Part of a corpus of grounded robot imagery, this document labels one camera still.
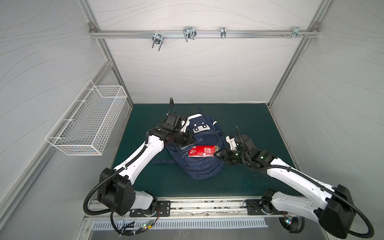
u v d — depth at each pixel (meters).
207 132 0.87
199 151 0.80
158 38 0.79
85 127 0.68
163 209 0.74
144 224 0.69
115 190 0.40
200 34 0.80
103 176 0.41
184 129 0.72
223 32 0.78
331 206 0.39
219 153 0.75
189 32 0.77
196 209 0.75
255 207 0.72
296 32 0.76
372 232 0.37
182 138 0.68
